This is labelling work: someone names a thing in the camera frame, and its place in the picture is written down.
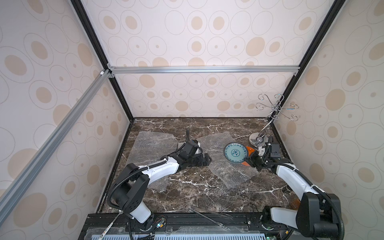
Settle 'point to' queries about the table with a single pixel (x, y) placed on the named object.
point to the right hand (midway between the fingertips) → (249, 157)
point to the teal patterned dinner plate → (235, 152)
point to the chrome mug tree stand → (256, 139)
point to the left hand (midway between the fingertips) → (210, 160)
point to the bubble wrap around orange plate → (150, 148)
